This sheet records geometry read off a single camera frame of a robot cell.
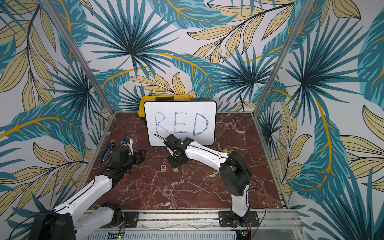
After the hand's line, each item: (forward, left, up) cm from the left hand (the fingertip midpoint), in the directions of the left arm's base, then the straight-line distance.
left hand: (141, 153), depth 86 cm
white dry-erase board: (+17, -32, +11) cm, 37 cm away
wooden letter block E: (-6, -20, -8) cm, 22 cm away
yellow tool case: (+38, -6, +9) cm, 40 cm away
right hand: (-4, -19, -3) cm, 20 cm away
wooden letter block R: (-5, -13, -7) cm, 16 cm away
